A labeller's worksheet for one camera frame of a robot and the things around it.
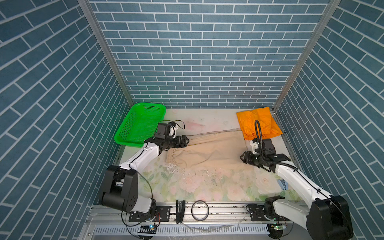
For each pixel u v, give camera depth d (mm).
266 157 640
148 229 722
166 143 693
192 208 747
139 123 1089
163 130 691
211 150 959
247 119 1085
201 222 718
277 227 717
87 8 706
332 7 708
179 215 713
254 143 785
